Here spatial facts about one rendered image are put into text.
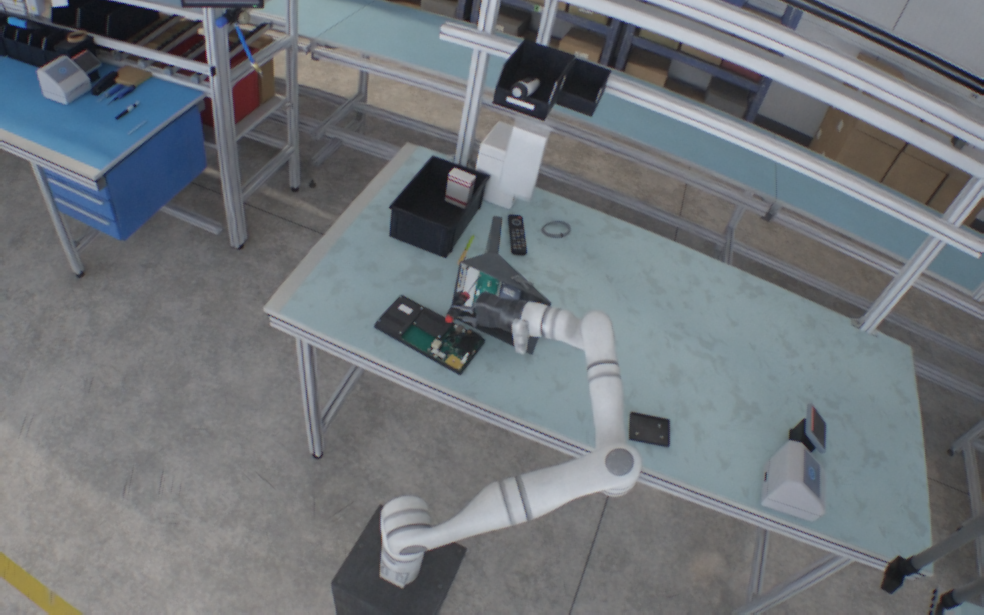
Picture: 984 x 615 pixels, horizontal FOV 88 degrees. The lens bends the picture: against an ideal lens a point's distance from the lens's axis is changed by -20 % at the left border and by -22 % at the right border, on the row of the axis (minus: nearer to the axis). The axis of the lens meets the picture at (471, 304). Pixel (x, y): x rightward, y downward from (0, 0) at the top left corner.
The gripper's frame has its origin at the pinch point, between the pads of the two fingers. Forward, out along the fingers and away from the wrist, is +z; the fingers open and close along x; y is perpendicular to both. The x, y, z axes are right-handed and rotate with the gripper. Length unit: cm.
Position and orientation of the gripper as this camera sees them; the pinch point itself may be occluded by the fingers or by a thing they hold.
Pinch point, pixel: (451, 310)
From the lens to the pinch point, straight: 150.0
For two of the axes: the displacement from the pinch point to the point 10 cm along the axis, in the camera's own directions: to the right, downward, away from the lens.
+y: 4.3, -6.3, 6.4
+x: -1.5, -7.6, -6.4
